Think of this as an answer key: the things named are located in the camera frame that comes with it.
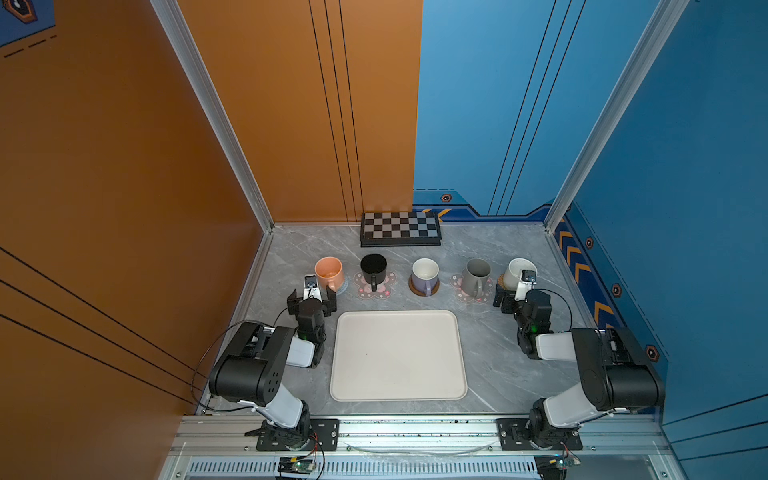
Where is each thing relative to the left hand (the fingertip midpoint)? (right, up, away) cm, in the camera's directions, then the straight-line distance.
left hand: (311, 286), depth 92 cm
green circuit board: (+2, -40, -22) cm, 46 cm away
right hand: (+63, 0, +2) cm, 63 cm away
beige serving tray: (+27, -20, -5) cm, 34 cm away
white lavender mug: (+36, +4, +8) cm, 37 cm away
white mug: (+63, +4, +1) cm, 64 cm away
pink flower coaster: (+47, 0, +10) cm, 48 cm away
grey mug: (+51, +3, -1) cm, 51 cm away
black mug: (+19, +6, +4) cm, 21 cm away
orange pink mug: (+3, +4, +10) cm, 11 cm away
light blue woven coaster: (+9, -1, +9) cm, 13 cm away
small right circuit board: (+64, -40, -22) cm, 79 cm away
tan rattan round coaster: (+62, +1, +10) cm, 63 cm away
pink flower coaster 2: (+22, -2, +8) cm, 23 cm away
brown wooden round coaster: (+34, -3, +5) cm, 35 cm away
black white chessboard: (+28, +20, +23) cm, 41 cm away
